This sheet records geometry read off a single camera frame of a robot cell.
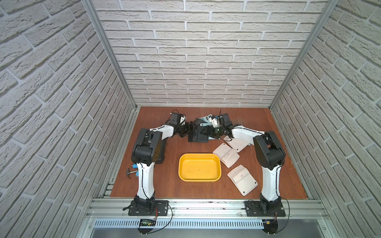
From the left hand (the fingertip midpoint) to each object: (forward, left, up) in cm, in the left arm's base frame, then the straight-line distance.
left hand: (189, 125), depth 101 cm
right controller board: (-58, -40, -5) cm, 70 cm away
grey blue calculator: (+7, -12, -1) cm, 14 cm away
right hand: (-7, -11, +1) cm, 13 cm away
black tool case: (-20, +17, -3) cm, 27 cm away
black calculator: (-7, -3, -1) cm, 8 cm away
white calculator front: (-36, -31, -3) cm, 48 cm away
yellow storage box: (-29, -7, -5) cm, 30 cm away
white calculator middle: (-21, -23, -2) cm, 32 cm away
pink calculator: (-14, -31, -2) cm, 35 cm away
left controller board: (-55, +20, -8) cm, 59 cm away
